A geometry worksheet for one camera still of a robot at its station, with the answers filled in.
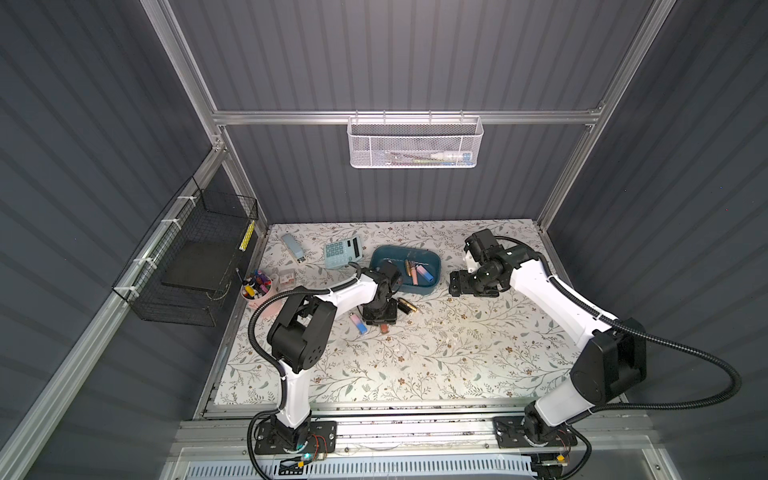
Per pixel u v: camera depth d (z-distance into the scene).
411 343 0.89
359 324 0.92
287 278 1.02
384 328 0.91
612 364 0.42
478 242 0.67
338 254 1.09
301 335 0.51
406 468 0.77
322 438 0.72
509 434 0.74
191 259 0.74
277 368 0.53
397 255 1.09
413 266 1.06
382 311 0.81
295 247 1.14
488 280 0.70
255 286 0.87
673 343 0.40
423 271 1.05
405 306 0.96
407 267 1.05
